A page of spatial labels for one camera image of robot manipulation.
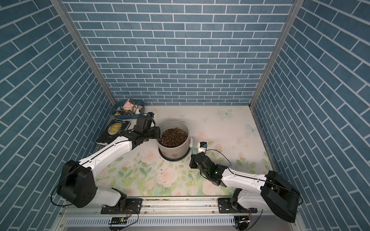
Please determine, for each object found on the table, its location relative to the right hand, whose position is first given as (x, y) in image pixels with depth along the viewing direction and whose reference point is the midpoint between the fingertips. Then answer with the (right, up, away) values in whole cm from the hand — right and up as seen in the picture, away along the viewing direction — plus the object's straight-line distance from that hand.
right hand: (190, 157), depth 83 cm
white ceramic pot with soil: (-10, +8, +5) cm, 14 cm away
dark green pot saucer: (-10, -3, +5) cm, 12 cm away
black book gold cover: (-56, +14, +19) cm, 61 cm away
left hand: (-16, +15, +3) cm, 23 cm away
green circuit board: (-37, -30, -11) cm, 48 cm away
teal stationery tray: (-58, +28, +30) cm, 71 cm away
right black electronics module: (+25, -29, -13) cm, 41 cm away
